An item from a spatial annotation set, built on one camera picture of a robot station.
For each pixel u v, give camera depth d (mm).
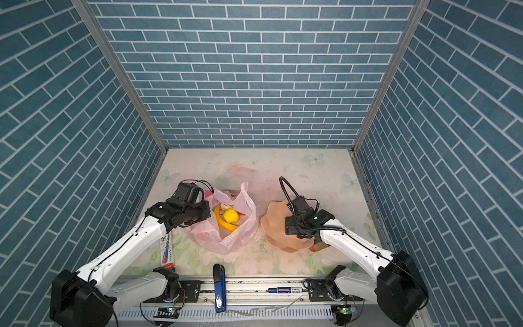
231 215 886
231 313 705
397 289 402
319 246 825
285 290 735
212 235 771
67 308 402
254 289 755
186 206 626
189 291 728
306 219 619
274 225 899
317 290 736
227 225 882
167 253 819
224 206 868
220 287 710
